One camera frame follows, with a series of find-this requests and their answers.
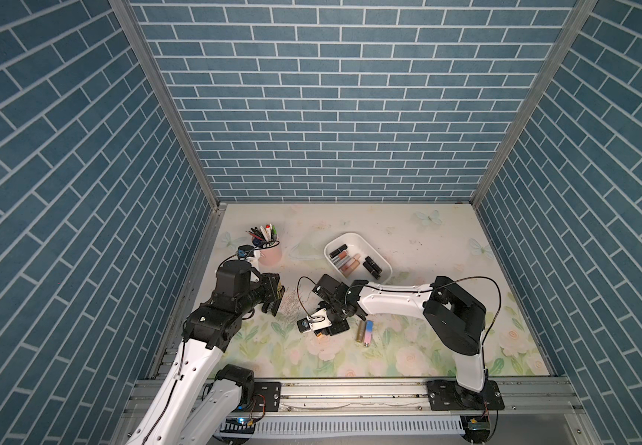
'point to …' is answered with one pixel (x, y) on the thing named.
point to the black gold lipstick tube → (375, 274)
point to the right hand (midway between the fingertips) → (323, 321)
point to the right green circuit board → (479, 425)
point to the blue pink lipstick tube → (369, 328)
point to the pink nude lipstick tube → (346, 265)
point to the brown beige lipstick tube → (351, 268)
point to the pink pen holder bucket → (271, 254)
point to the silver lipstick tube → (341, 260)
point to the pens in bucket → (265, 233)
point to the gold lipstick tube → (360, 336)
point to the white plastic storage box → (354, 246)
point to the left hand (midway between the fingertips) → (283, 277)
